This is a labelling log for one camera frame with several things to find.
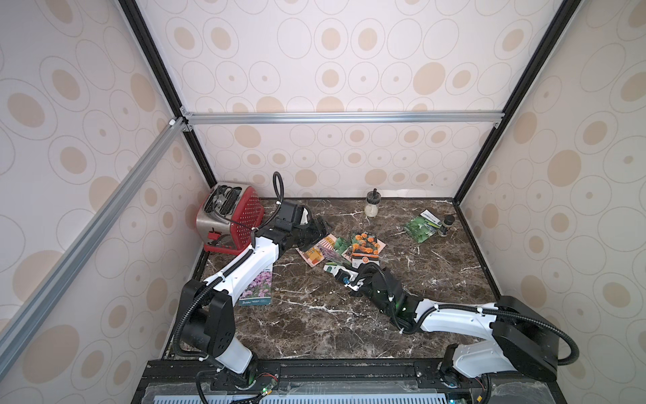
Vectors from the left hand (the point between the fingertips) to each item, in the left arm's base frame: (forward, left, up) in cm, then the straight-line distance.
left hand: (337, 231), depth 81 cm
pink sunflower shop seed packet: (-4, +6, -5) cm, 9 cm away
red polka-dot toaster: (+9, +39, -4) cm, 40 cm away
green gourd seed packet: (+9, -2, -21) cm, 23 cm away
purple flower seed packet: (-12, +27, -21) cm, 36 cm away
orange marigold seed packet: (+6, -12, -20) cm, 24 cm away
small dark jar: (+15, -45, -13) cm, 50 cm away
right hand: (-7, -6, -5) cm, 11 cm away
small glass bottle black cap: (+26, -16, -12) cm, 33 cm away
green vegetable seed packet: (+19, -39, -21) cm, 48 cm away
